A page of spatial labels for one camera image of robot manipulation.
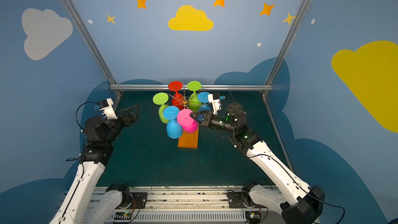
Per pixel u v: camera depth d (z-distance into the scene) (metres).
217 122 0.57
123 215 0.73
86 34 0.86
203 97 0.76
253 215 0.73
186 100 0.75
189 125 0.63
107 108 0.61
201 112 0.62
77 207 0.41
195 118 0.63
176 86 0.78
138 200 0.74
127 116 0.63
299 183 0.41
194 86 0.78
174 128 0.73
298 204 0.38
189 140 0.93
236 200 0.75
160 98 0.73
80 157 0.51
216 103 0.61
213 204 0.73
